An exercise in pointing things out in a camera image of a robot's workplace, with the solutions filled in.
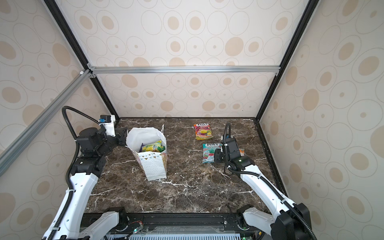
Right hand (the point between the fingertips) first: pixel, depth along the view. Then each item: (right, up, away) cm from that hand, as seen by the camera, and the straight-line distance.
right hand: (218, 152), depth 83 cm
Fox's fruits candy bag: (-7, +12, +26) cm, 30 cm away
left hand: (-44, +14, -13) cm, 48 cm away
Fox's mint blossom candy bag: (-4, -1, +16) cm, 17 cm away
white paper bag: (-35, -6, -5) cm, 36 cm away
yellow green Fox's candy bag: (-34, +3, -1) cm, 34 cm away
